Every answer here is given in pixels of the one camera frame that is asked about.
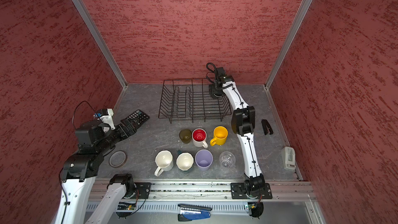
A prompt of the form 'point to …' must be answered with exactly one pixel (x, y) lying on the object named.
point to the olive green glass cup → (185, 136)
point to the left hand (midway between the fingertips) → (132, 126)
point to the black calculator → (137, 117)
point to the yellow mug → (220, 136)
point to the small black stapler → (266, 125)
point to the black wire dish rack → (191, 99)
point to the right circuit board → (256, 209)
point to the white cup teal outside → (184, 160)
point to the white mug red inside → (199, 136)
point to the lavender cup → (203, 158)
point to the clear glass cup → (227, 159)
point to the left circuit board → (125, 206)
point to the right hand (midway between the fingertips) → (216, 92)
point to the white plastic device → (289, 158)
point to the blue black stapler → (189, 212)
